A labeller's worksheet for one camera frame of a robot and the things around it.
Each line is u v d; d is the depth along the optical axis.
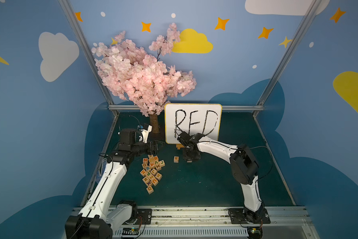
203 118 0.90
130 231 0.72
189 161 0.84
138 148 0.65
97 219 0.38
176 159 0.93
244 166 0.52
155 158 0.93
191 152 0.69
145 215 0.75
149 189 0.81
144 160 0.91
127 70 0.61
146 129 0.69
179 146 0.96
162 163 0.91
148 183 0.82
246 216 0.66
